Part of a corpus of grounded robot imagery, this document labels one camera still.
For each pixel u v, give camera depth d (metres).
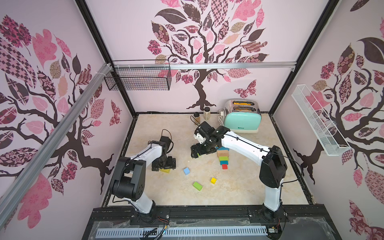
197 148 0.74
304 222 0.72
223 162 0.92
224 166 0.91
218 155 0.97
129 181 0.46
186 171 0.88
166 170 0.87
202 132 0.68
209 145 0.70
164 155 0.70
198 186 0.83
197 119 1.10
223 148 0.61
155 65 0.92
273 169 0.48
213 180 0.84
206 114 1.11
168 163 0.81
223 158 0.95
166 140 0.78
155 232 0.71
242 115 0.98
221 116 1.06
